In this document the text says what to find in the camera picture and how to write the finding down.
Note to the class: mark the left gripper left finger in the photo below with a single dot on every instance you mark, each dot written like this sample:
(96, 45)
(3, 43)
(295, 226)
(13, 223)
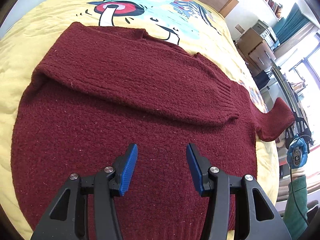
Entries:
(67, 215)

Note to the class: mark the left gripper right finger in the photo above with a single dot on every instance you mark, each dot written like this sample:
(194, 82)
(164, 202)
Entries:
(255, 215)

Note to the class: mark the dark red knit sweater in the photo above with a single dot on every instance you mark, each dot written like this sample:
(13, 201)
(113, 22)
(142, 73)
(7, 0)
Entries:
(97, 90)

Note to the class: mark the green sleeve right forearm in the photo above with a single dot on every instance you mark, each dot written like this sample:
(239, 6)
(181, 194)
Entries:
(296, 209)

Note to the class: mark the blue gloved right hand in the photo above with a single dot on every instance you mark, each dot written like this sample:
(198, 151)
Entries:
(297, 153)

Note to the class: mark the black bag by chest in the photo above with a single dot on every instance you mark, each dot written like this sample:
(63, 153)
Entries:
(262, 79)

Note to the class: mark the glass desk with clutter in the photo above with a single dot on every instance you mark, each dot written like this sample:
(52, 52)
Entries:
(279, 86)

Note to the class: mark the wooden drawer chest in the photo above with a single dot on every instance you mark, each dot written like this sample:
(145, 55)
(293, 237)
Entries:
(255, 51)

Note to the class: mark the grey box on chest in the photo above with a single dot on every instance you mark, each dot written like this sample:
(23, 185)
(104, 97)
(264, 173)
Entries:
(267, 33)

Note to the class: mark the teal curtain right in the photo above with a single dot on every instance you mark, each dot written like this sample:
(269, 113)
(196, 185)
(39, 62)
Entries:
(287, 27)

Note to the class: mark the yellow cartoon print duvet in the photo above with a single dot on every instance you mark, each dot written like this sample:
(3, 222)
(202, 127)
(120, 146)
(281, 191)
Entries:
(195, 26)

